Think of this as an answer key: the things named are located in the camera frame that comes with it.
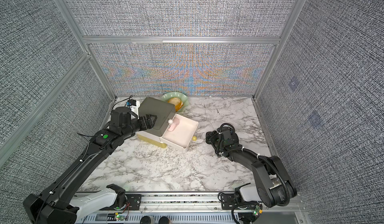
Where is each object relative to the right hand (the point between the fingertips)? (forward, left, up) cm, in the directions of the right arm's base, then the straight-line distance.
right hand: (207, 133), depth 91 cm
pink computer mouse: (+6, +20, +3) cm, 21 cm away
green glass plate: (+32, +15, -4) cm, 36 cm away
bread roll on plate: (+27, +20, -1) cm, 33 cm away
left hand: (-2, +28, +21) cm, 35 cm away
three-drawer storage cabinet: (+7, +25, +13) cm, 29 cm away
